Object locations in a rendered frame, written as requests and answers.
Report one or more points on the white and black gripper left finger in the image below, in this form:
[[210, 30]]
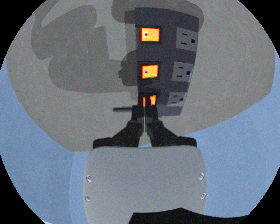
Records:
[[130, 135]]

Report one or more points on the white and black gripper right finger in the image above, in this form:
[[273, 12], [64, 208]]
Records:
[[159, 135]]

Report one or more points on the black power strip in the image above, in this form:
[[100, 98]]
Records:
[[166, 46]]

